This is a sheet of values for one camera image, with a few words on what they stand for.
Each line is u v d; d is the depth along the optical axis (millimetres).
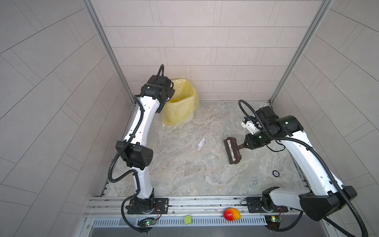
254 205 711
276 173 823
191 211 705
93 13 724
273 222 680
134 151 453
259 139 576
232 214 664
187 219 677
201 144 936
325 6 702
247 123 642
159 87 543
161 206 707
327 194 370
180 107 877
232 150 785
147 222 655
